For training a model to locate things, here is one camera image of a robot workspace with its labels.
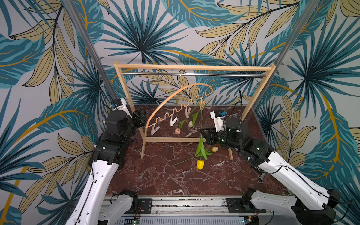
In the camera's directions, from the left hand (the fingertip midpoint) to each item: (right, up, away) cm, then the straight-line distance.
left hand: (141, 113), depth 65 cm
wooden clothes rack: (-9, -17, +30) cm, 35 cm away
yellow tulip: (+28, -17, 0) cm, 33 cm away
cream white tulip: (+25, -5, +26) cm, 37 cm away
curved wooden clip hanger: (+6, -7, +2) cm, 9 cm away
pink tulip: (+16, -10, +21) cm, 28 cm away
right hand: (+27, -8, 0) cm, 28 cm away
